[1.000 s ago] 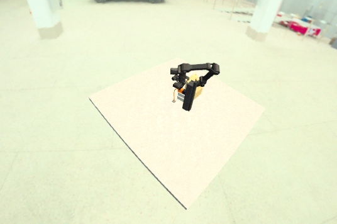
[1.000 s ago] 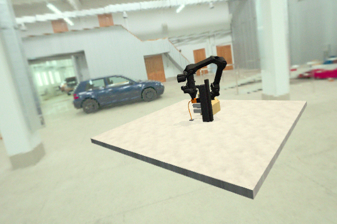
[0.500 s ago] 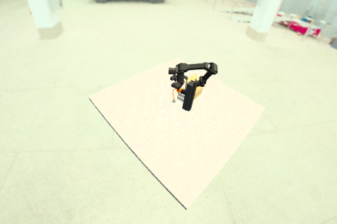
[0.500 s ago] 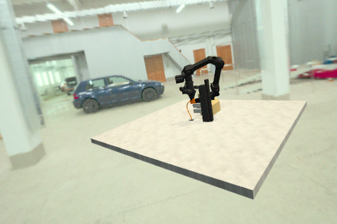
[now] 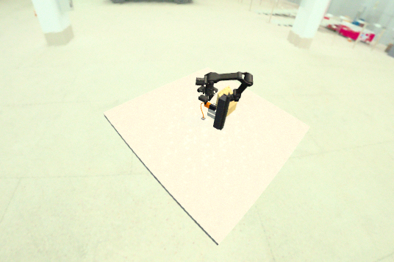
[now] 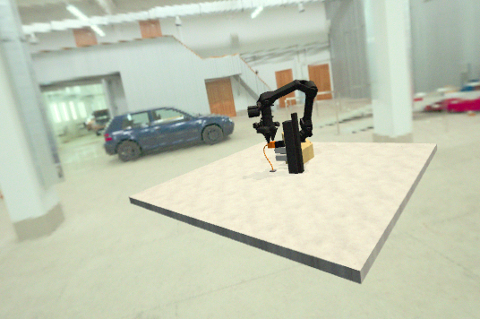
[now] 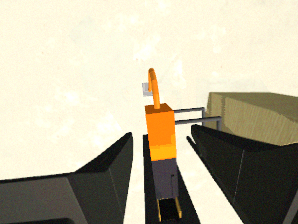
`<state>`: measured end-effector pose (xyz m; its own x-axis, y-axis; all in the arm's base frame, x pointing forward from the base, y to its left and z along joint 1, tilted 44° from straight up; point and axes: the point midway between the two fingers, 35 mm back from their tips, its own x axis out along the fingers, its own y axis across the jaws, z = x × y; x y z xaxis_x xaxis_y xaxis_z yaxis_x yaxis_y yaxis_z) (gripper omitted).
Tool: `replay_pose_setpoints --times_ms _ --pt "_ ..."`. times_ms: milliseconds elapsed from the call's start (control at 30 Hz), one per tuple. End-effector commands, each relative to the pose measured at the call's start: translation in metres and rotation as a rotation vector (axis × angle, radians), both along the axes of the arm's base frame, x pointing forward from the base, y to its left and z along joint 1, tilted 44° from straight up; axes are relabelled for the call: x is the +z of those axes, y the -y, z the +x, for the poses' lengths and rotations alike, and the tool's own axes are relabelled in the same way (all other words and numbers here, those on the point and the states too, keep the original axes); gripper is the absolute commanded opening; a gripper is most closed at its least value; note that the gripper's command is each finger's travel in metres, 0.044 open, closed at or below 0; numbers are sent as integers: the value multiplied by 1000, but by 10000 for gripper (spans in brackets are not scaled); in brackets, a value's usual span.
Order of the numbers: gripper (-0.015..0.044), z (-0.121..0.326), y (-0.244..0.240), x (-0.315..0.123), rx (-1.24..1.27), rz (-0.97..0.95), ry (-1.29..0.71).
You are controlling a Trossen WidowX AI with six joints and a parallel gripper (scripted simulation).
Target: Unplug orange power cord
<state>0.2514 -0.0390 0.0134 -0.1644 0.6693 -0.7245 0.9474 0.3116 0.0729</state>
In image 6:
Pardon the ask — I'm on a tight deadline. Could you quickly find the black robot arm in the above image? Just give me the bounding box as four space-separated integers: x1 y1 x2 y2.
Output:
247 79 318 143

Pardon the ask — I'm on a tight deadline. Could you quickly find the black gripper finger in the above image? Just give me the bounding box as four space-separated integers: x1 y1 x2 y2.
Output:
262 131 271 143
270 127 278 141

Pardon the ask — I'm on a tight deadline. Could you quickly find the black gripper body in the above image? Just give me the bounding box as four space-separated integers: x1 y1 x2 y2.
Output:
256 115 280 134

